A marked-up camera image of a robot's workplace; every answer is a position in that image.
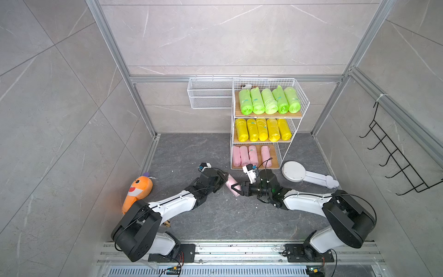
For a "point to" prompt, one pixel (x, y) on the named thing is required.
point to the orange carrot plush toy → (141, 188)
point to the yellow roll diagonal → (262, 124)
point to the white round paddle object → (295, 171)
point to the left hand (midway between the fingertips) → (230, 172)
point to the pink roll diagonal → (236, 156)
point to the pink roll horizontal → (229, 182)
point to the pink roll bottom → (266, 156)
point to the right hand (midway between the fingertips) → (234, 187)
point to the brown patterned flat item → (167, 223)
